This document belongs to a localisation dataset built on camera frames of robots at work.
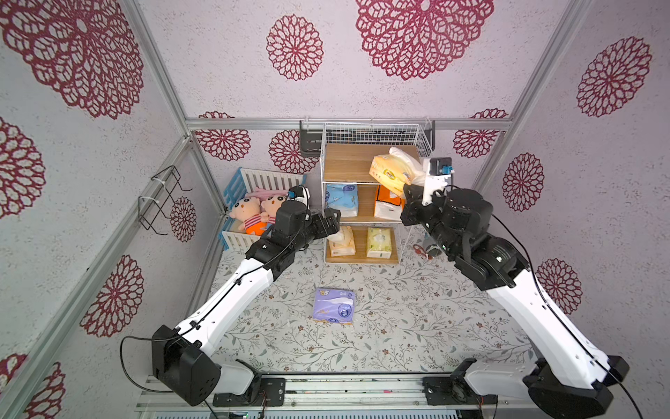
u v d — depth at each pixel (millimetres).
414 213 524
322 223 644
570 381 382
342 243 1003
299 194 655
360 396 732
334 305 852
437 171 466
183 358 382
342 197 834
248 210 1021
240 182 1099
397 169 601
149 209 730
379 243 1001
